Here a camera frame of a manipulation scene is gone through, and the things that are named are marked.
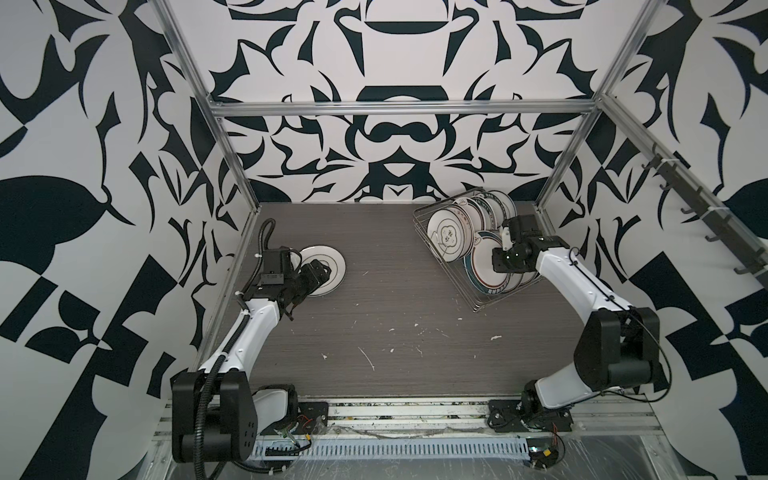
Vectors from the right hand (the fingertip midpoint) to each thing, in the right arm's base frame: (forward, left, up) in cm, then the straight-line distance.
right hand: (502, 259), depth 89 cm
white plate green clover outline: (+10, +54, -11) cm, 56 cm away
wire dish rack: (+12, +4, +3) cm, 13 cm away
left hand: (-4, +52, +2) cm, 52 cm away
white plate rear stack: (+18, -3, +3) cm, 19 cm away
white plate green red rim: (+5, +4, -9) cm, 11 cm away
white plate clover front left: (+11, +13, -1) cm, 17 cm away
